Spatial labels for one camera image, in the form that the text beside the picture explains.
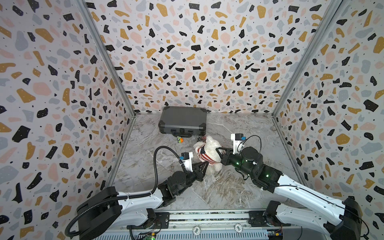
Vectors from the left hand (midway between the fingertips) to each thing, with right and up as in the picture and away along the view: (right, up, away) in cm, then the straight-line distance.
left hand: (210, 161), depth 72 cm
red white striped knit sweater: (-1, +5, -2) cm, 5 cm away
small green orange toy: (-20, +8, +31) cm, 38 cm away
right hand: (+2, +7, -4) cm, 8 cm away
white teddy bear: (+4, -5, +8) cm, 10 cm away
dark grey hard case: (-18, +21, +40) cm, 49 cm away
